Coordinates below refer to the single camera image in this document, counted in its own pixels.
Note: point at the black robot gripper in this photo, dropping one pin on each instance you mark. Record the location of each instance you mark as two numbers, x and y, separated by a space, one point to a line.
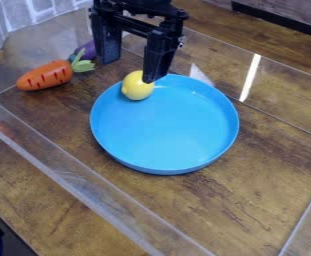
112 17

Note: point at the purple toy eggplant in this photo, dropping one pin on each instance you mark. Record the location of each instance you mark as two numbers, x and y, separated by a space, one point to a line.
89 51

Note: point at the blue round tray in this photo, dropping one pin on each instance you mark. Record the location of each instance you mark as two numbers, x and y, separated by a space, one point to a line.
170 134

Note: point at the yellow toy lemon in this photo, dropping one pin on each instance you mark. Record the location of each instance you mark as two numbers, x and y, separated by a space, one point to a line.
135 89

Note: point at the orange toy carrot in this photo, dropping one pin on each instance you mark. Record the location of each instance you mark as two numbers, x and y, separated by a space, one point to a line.
53 73

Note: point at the clear acrylic enclosure wall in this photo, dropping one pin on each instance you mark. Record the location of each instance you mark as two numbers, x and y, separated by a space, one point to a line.
76 204

